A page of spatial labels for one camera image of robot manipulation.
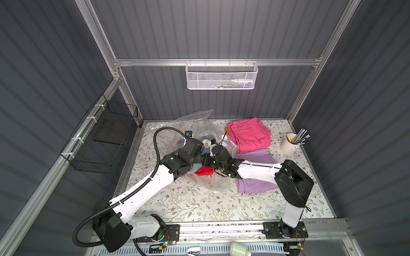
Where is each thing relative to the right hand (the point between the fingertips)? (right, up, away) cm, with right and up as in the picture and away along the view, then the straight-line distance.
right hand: (199, 157), depth 85 cm
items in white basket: (+22, +42, +7) cm, 48 cm away
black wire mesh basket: (-46, +8, -13) cm, 48 cm away
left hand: (-1, +4, -8) cm, 9 cm away
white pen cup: (+53, +5, +11) cm, 54 cm away
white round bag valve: (+4, +8, 0) cm, 9 cm away
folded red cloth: (+3, -8, +5) cm, 10 cm away
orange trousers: (+18, +15, +23) cm, 33 cm away
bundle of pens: (+60, +11, +10) cm, 62 cm away
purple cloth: (+28, -15, 0) cm, 32 cm away
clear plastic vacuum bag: (-4, +18, +32) cm, 37 cm away
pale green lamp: (+17, -34, -21) cm, 43 cm away
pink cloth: (+32, +12, +19) cm, 39 cm away
